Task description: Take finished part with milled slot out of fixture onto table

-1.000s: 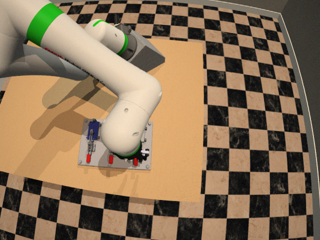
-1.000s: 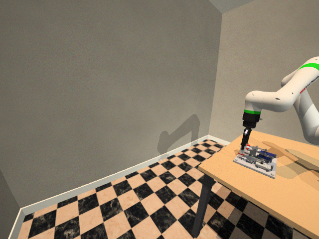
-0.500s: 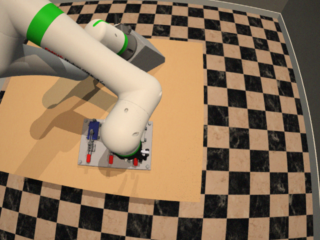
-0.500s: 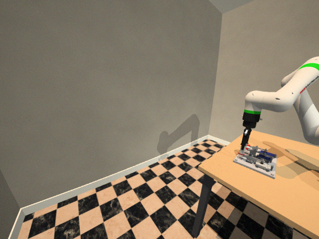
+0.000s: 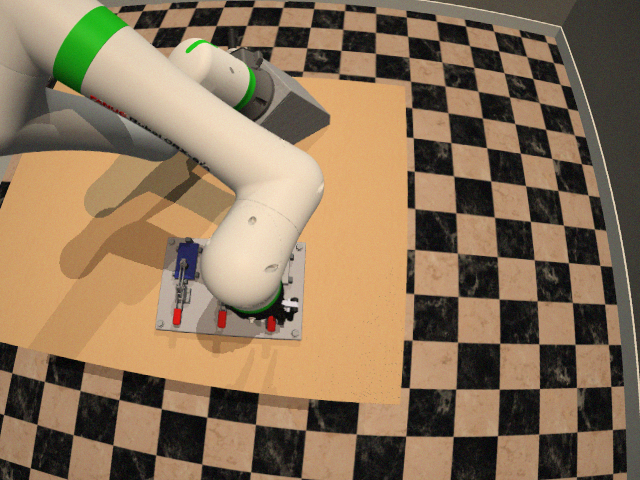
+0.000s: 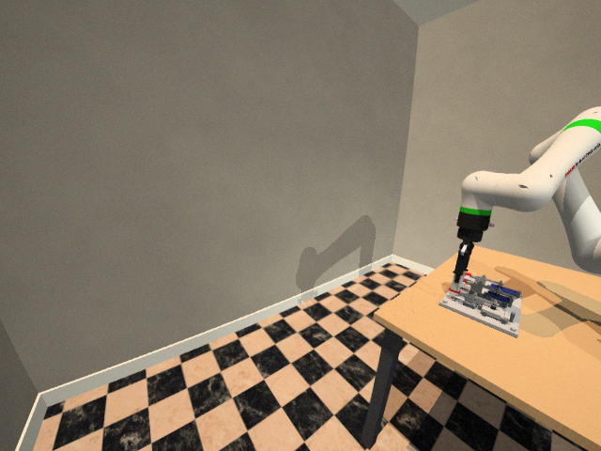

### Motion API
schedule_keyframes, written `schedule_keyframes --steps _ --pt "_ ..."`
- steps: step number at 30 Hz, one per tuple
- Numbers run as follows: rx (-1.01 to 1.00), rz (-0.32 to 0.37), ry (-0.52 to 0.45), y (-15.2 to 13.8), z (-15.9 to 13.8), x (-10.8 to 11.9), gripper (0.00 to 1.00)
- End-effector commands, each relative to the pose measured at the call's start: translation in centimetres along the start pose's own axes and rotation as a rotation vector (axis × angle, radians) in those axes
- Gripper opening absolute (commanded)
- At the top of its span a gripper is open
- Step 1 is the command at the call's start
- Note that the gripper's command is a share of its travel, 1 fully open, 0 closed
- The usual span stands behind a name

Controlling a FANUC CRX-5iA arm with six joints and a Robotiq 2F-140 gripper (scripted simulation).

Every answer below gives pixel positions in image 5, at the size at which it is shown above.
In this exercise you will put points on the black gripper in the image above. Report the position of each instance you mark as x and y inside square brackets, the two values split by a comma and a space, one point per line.
[281, 314]

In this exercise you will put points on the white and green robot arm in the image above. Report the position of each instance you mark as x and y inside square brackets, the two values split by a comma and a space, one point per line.
[85, 46]

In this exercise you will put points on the grey toggle clamp with red handle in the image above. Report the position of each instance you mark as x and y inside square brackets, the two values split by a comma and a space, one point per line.
[184, 294]

